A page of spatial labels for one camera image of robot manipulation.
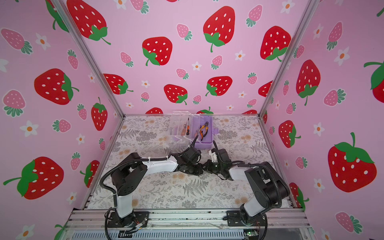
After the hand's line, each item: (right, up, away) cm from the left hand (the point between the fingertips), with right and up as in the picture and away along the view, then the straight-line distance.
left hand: (204, 172), depth 88 cm
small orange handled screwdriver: (-11, +25, +10) cm, 29 cm away
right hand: (-3, +3, +1) cm, 4 cm away
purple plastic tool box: (-2, +33, +19) cm, 38 cm away
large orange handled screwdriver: (-14, +23, +11) cm, 29 cm away
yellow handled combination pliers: (+2, +29, +26) cm, 39 cm away
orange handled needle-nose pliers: (-2, +24, +19) cm, 31 cm away
